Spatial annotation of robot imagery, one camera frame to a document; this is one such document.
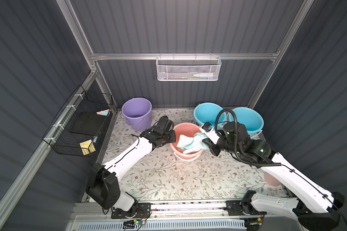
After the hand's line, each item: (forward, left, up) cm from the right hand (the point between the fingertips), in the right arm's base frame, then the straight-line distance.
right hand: (204, 139), depth 66 cm
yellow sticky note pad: (-7, +50, +4) cm, 51 cm away
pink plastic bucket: (+10, +7, -6) cm, 13 cm away
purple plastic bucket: (+37, +43, -20) cm, 60 cm away
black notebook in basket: (+9, +59, 0) cm, 60 cm away
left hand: (+10, +14, -12) cm, 21 cm away
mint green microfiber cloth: (-3, +6, 0) cm, 7 cm away
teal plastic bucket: (+26, -39, -19) cm, 50 cm away
